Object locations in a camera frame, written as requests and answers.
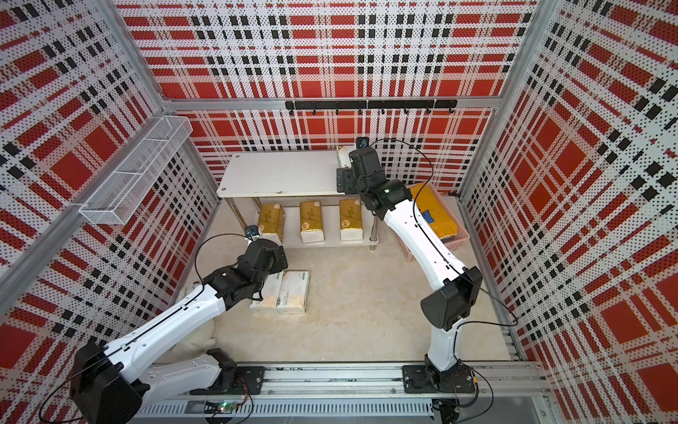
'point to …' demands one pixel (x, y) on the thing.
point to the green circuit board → (225, 407)
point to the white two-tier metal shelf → (297, 198)
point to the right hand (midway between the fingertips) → (360, 172)
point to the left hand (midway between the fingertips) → (275, 253)
